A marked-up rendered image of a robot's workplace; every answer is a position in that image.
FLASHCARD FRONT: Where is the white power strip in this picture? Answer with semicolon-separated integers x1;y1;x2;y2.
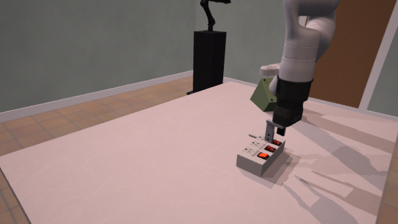
236;133;285;177

